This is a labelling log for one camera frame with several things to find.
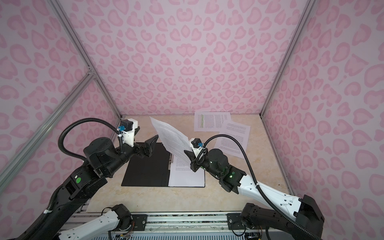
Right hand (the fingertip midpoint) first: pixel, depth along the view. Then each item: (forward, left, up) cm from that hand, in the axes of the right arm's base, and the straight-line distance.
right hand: (185, 150), depth 69 cm
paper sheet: (+33, -35, -28) cm, 56 cm away
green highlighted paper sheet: (+43, -14, -28) cm, 53 cm away
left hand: (+1, +14, +14) cm, 20 cm away
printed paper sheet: (-1, +4, -26) cm, 27 cm away
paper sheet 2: (+2, +4, +3) cm, 5 cm away
